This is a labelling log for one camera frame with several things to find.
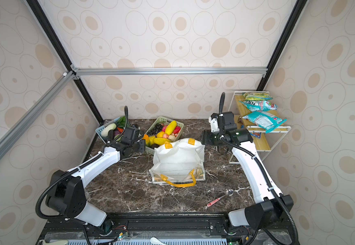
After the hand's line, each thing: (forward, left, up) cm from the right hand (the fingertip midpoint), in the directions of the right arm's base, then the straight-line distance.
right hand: (205, 137), depth 76 cm
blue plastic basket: (+21, +59, -17) cm, 64 cm away
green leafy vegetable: (+28, +55, -16) cm, 63 cm away
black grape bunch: (+24, +29, -19) cm, 42 cm away
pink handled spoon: (-19, -14, -25) cm, 34 cm away
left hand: (+6, +33, -10) cm, 35 cm away
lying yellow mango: (+11, +26, -18) cm, 33 cm away
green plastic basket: (+22, +24, -19) cm, 37 cm away
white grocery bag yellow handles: (0, +14, -25) cm, 28 cm away
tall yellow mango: (+22, +19, -17) cm, 34 cm away
